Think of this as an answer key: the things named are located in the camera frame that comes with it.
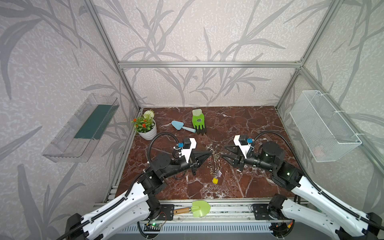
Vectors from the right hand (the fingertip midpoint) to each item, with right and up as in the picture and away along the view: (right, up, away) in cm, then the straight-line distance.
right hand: (223, 146), depth 64 cm
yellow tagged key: (-4, -15, +1) cm, 16 cm away
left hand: (-5, -1, -4) cm, 7 cm away
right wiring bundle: (+29, -42, +9) cm, 52 cm away
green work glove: (-12, +11, +48) cm, 51 cm away
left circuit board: (-33, -41, +8) cm, 53 cm away
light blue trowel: (-27, +7, +45) cm, 53 cm away
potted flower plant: (-44, +8, +27) cm, 52 cm away
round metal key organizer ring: (-3, -5, +35) cm, 36 cm away
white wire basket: (+43, +4, -2) cm, 44 cm away
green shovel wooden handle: (-11, -33, +10) cm, 36 cm away
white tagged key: (-2, -11, -2) cm, 11 cm away
